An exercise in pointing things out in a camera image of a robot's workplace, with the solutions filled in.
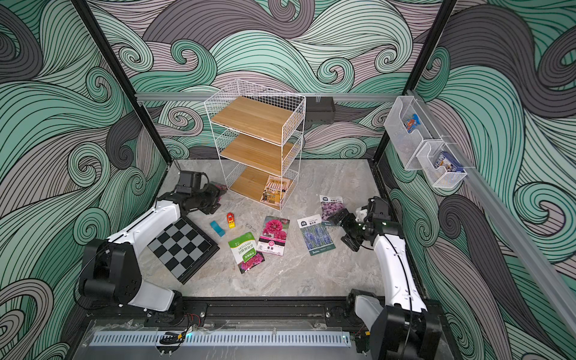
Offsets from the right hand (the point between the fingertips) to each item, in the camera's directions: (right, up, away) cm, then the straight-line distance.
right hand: (337, 229), depth 80 cm
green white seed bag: (-36, -10, +8) cm, 38 cm away
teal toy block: (-49, -4, +15) cm, 51 cm away
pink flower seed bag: (-51, +14, +29) cm, 60 cm away
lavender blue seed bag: (-7, -6, +13) cm, 16 cm away
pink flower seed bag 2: (-24, -5, +13) cm, 28 cm away
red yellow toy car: (-43, +1, +16) cm, 46 cm away
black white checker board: (-60, -9, +6) cm, 61 cm away
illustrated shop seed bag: (-24, +13, +27) cm, 39 cm away
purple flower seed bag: (+2, +6, +22) cm, 23 cm away
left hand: (-43, +13, +8) cm, 46 cm away
